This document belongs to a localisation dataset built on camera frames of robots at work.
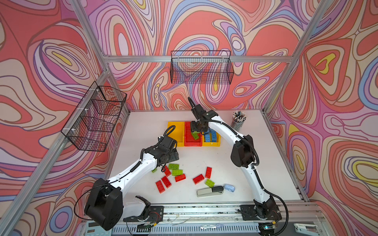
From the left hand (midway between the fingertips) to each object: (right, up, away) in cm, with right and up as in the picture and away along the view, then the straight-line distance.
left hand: (172, 155), depth 85 cm
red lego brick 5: (+15, -13, -1) cm, 20 cm away
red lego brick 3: (-6, -16, -5) cm, 18 cm away
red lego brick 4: (+5, -13, -1) cm, 14 cm away
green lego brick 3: (+3, -10, +1) cm, 11 cm away
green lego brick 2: (+1, -7, +3) cm, 8 cm away
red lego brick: (-3, -10, +1) cm, 10 cm away
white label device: (+65, -31, -18) cm, 74 cm away
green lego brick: (+14, +10, +16) cm, 24 cm away
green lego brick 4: (+22, -15, -3) cm, 27 cm away
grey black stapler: (+23, -17, -8) cm, 30 cm away
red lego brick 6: (+21, -10, +1) cm, 24 cm away
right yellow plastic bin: (+24, +6, +10) cm, 27 cm away
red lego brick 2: (-3, -15, -2) cm, 15 cm away
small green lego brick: (-11, -9, +1) cm, 14 cm away
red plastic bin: (+10, +8, +12) cm, 18 cm away
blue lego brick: (+22, +9, +13) cm, 27 cm away
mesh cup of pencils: (+42, +22, +7) cm, 48 cm away
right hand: (+15, +14, +12) cm, 24 cm away
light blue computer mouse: (+32, -17, -5) cm, 37 cm away
